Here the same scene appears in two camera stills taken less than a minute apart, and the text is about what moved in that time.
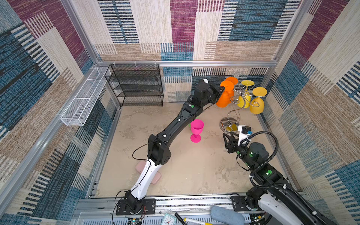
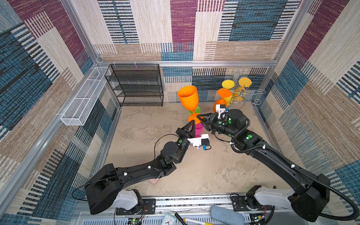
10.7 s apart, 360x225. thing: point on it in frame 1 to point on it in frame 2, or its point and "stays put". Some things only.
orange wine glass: [223, 99] to [189, 95]
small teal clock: [168, 220] stays put
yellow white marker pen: [191, 221] stays put
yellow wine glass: [244, 101] to [228, 84]
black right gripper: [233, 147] to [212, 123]
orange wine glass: [235, 81] to [223, 93]
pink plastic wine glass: [197, 125] stays put
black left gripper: [216, 90] to [183, 134]
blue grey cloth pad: [222, 216] stays put
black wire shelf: [136, 85] stays put
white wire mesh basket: [78, 112] stays put
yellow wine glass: [257, 105] to [240, 92]
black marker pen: [180, 219] stays put
